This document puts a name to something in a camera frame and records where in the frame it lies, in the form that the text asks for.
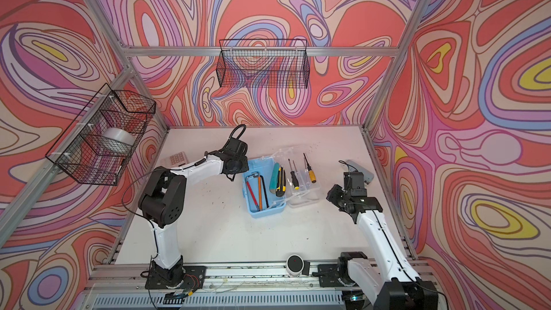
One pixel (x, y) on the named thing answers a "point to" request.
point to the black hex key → (265, 189)
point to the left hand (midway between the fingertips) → (247, 164)
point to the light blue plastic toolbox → (256, 189)
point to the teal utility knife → (274, 178)
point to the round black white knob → (295, 265)
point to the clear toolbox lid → (302, 181)
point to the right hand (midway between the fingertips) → (333, 199)
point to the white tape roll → (118, 142)
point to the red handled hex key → (252, 194)
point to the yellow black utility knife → (281, 184)
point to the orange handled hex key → (260, 191)
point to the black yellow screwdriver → (294, 180)
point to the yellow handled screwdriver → (311, 172)
